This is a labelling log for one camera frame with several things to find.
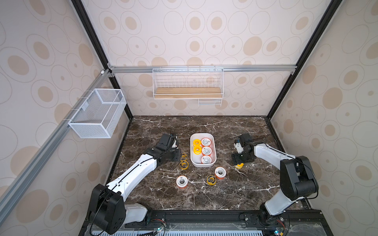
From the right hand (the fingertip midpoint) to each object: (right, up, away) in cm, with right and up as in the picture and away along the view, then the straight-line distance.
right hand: (237, 160), depth 93 cm
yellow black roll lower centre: (-18, -10, -7) cm, 22 cm away
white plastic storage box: (-26, 0, +3) cm, 27 cm away
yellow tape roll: (-26, +11, +10) cm, 29 cm away
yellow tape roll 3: (+1, -3, -2) cm, 4 cm away
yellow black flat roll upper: (-35, +2, +3) cm, 35 cm away
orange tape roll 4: (-12, -7, -4) cm, 14 cm away
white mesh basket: (-98, +30, +15) cm, 103 cm away
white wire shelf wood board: (-20, +50, +7) cm, 54 cm away
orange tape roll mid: (-20, +1, +1) cm, 20 cm away
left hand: (-35, +6, -11) cm, 37 cm away
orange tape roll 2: (-19, +6, +6) cm, 21 cm away
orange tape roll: (-19, +11, +10) cm, 24 cm away
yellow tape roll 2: (-25, +7, +6) cm, 27 cm away
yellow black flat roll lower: (-34, -2, -1) cm, 34 cm away
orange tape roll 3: (-35, -11, -7) cm, 37 cm away
